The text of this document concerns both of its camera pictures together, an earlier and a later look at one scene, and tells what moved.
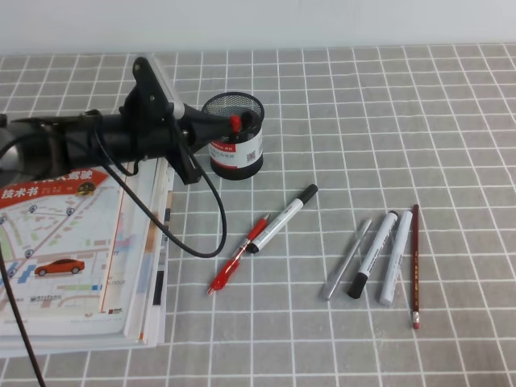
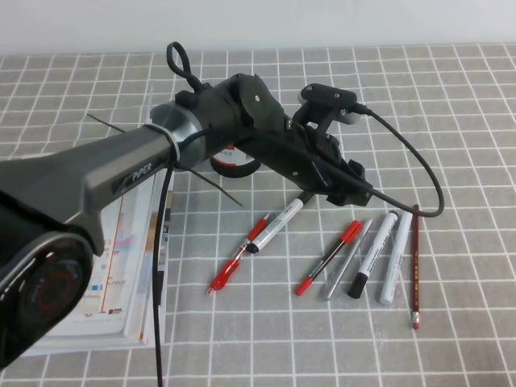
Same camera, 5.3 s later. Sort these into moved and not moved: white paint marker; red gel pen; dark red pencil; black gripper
Moved: black gripper
Not moved: white paint marker; red gel pen; dark red pencil
